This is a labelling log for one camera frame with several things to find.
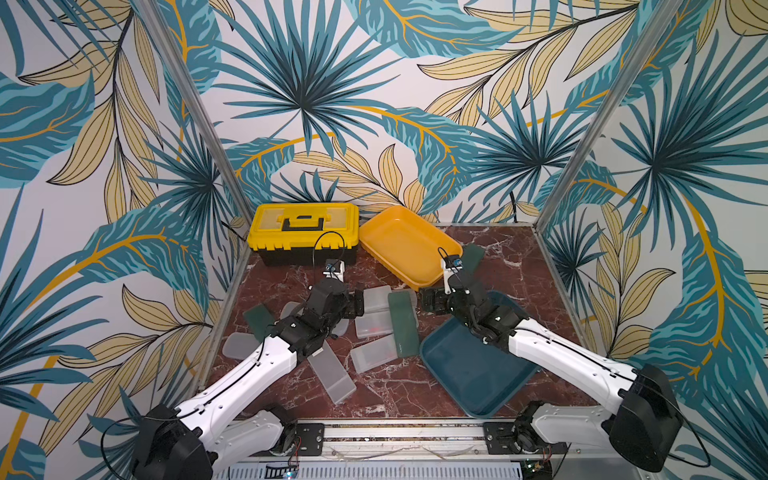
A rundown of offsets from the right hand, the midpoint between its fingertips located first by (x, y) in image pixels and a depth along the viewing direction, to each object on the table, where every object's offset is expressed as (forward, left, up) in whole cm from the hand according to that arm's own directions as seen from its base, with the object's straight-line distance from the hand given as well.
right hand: (434, 287), depth 81 cm
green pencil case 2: (0, +52, -15) cm, 55 cm away
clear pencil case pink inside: (-2, +17, -17) cm, 24 cm away
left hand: (-2, +23, 0) cm, 23 cm away
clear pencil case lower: (-12, +17, -16) cm, 26 cm away
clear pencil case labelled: (-18, +28, -16) cm, 37 cm away
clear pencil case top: (+6, +16, -16) cm, 24 cm away
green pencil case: (-1, +8, -12) cm, 15 cm away
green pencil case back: (+26, -20, -19) cm, 38 cm away
